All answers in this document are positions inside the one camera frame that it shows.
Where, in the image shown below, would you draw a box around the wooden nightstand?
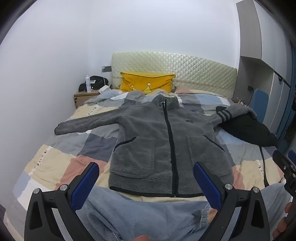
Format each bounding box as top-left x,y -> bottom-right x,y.
73,90 -> 101,109

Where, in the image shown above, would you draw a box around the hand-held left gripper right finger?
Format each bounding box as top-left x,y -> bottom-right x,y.
193,162 -> 271,241

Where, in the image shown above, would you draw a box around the blue board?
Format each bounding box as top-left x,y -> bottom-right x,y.
251,89 -> 269,125

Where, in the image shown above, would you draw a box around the person's legs in jeans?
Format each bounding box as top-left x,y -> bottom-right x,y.
76,183 -> 292,241

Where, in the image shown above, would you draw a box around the grey white wardrobe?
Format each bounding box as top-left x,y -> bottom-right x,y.
236,0 -> 296,149

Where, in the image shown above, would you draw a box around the black strap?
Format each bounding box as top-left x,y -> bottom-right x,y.
259,146 -> 269,189

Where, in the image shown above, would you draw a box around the person's right hand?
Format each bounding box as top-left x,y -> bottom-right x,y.
272,202 -> 294,239

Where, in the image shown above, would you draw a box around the grey fleece jacket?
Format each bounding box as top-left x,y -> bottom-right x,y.
54,91 -> 258,199

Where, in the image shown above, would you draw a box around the black garment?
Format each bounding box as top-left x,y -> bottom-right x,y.
216,106 -> 279,147

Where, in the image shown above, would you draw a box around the yellow crown pillow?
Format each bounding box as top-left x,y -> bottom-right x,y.
120,72 -> 176,95

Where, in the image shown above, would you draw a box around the cream quilted headboard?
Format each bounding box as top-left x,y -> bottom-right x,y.
111,52 -> 238,99

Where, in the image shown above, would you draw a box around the black bag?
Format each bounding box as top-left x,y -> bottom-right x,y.
79,75 -> 109,92

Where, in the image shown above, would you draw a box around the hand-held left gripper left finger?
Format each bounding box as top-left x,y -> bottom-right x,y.
24,162 -> 100,241

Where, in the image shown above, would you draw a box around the patchwork quilt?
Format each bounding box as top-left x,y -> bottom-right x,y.
11,88 -> 290,209

